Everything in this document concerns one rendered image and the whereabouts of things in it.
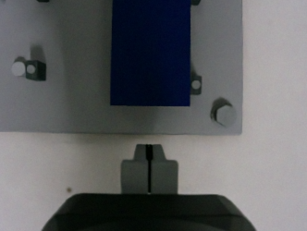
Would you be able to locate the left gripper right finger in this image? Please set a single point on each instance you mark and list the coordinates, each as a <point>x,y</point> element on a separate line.
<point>163,173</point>

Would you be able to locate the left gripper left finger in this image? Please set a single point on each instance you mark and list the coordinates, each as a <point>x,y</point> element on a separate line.
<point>135,172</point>

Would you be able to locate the dark blue rectangular plate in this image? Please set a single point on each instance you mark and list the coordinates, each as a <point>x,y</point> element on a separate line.
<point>150,53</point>

